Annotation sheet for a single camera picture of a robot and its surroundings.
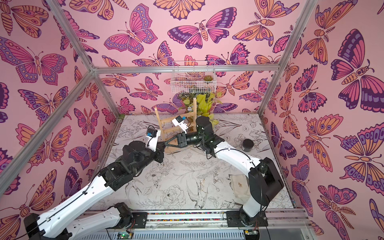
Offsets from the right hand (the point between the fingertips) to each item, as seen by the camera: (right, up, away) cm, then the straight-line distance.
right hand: (167, 144), depth 67 cm
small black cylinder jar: (+47, -4, +31) cm, 56 cm away
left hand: (0, +1, +3) cm, 4 cm away
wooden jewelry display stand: (-1, +4, +23) cm, 24 cm away
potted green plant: (+18, +23, +26) cm, 39 cm away
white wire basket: (+11, +40, +29) cm, 50 cm away
